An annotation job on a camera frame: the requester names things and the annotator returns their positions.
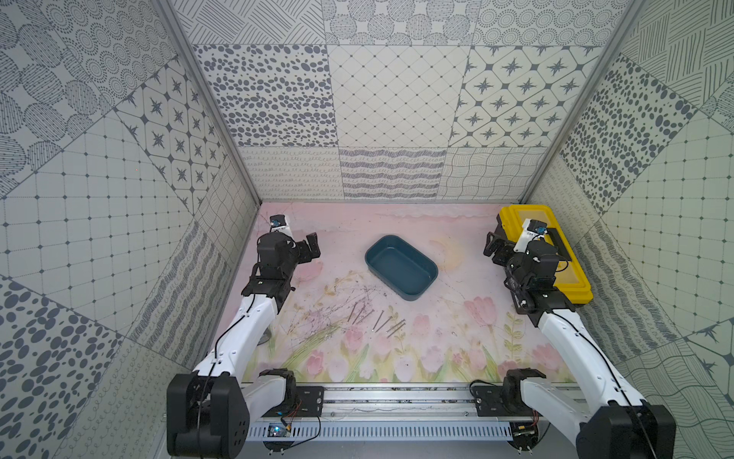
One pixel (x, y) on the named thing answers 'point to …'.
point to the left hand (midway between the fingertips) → (298, 232)
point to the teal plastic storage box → (400, 266)
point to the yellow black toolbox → (571, 276)
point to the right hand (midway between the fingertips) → (501, 241)
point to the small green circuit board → (276, 429)
